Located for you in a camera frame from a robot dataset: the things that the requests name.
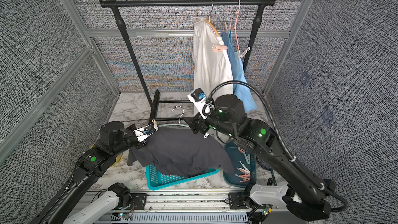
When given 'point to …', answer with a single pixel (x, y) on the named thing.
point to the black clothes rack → (154, 106)
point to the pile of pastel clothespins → (245, 173)
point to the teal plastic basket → (156, 181)
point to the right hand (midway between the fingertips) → (193, 105)
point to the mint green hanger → (176, 124)
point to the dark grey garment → (181, 152)
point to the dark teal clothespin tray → (240, 166)
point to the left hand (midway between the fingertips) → (152, 124)
